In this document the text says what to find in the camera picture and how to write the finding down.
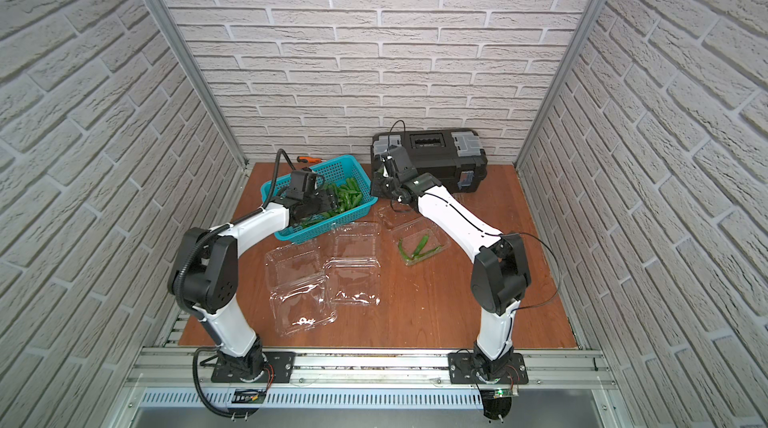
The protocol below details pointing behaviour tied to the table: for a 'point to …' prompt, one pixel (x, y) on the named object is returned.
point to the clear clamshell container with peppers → (300, 293)
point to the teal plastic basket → (343, 178)
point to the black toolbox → (455, 156)
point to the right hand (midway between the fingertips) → (373, 179)
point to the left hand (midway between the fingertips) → (332, 194)
